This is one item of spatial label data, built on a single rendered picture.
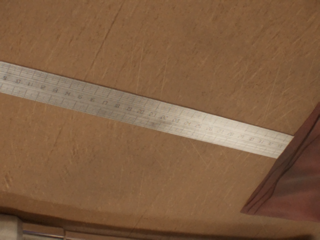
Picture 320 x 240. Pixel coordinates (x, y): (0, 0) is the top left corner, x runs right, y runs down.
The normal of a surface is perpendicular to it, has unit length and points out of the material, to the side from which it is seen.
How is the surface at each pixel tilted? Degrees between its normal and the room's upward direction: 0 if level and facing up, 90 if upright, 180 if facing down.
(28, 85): 0
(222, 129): 0
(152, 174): 0
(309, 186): 21
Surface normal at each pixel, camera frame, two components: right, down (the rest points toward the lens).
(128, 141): 0.11, 0.73
